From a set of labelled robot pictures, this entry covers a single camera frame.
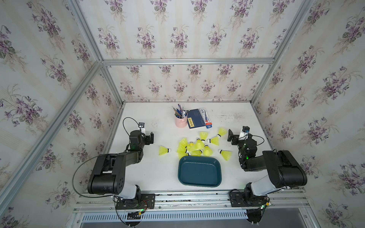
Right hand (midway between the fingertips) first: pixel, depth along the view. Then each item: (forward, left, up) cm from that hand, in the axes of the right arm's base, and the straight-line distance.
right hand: (239, 130), depth 90 cm
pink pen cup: (+9, +38, -5) cm, 40 cm away
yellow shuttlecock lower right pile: (-11, +21, -9) cm, 25 cm away
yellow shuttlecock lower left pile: (-13, +37, -8) cm, 40 cm away
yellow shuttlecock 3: (+3, +10, -7) cm, 12 cm away
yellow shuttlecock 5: (+1, +22, -9) cm, 24 cm away
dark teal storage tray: (-24, +26, -8) cm, 37 cm away
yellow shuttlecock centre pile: (-6, +26, -10) cm, 28 cm away
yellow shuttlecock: (-12, +49, -6) cm, 51 cm away
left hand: (-1, +61, -3) cm, 61 cm away
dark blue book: (+16, +28, -9) cm, 33 cm away
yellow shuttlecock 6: (-13, +28, -7) cm, 32 cm away
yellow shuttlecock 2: (-13, +9, -8) cm, 18 cm away
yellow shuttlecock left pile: (-8, +37, -6) cm, 38 cm away
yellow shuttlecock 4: (-3, +15, -8) cm, 17 cm away
